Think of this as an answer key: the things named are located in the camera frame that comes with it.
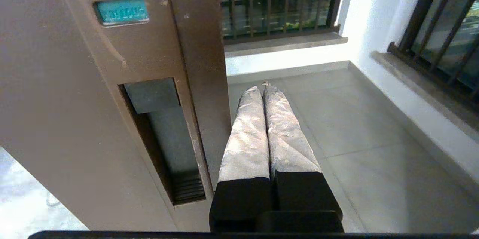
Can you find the brown framed sliding glass door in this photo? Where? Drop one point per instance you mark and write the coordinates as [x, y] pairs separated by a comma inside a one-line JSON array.
[[75, 119]]

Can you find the black balcony railing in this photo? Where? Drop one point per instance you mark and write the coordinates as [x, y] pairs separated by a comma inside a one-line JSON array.
[[280, 3]]

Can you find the brown stone side sill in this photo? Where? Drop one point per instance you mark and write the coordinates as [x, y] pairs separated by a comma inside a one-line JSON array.
[[430, 85]]

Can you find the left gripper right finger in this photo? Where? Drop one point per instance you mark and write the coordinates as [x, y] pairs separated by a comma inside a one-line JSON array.
[[295, 179]]

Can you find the black side window railing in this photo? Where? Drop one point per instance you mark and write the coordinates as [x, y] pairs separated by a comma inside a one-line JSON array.
[[441, 37]]

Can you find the brown stone balcony sill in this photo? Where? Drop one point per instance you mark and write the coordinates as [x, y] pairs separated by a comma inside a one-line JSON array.
[[284, 44]]

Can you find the small green sticker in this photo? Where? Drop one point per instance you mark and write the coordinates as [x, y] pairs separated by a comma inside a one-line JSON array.
[[121, 11]]

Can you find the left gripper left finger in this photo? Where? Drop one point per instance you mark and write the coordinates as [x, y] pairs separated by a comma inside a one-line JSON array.
[[243, 179]]

